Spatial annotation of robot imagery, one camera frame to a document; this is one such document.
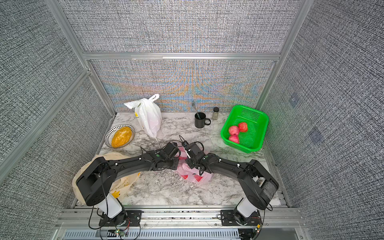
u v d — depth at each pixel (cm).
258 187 45
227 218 73
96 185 44
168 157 69
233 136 97
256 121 112
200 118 107
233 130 100
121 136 97
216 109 110
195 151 68
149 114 99
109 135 103
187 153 79
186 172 85
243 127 103
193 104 116
